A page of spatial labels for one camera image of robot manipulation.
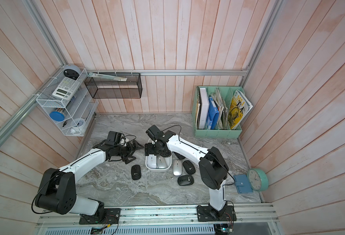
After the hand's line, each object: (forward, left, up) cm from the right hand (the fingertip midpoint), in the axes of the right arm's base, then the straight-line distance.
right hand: (149, 152), depth 86 cm
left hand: (0, +6, 0) cm, 6 cm away
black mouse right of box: (+3, -18, -10) cm, 20 cm away
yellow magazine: (+31, -59, +8) cm, 67 cm away
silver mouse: (-2, -6, -8) cm, 11 cm away
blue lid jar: (+9, +48, +22) cm, 54 cm away
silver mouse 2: (-6, -17, -9) cm, 20 cm away
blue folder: (+25, -40, +7) cm, 48 cm away
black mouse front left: (-9, +8, -8) cm, 15 cm away
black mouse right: (-5, -24, -9) cm, 26 cm away
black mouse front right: (-13, -21, -10) cm, 27 cm away
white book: (+25, -34, +6) cm, 43 cm away
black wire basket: (+45, +38, +14) cm, 61 cm away
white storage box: (0, -11, -10) cm, 15 cm away
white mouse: (-2, -1, -7) cm, 7 cm away
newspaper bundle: (+25, -48, +1) cm, 54 cm away
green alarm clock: (-14, -60, -3) cm, 62 cm away
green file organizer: (+44, -52, +10) cm, 69 cm away
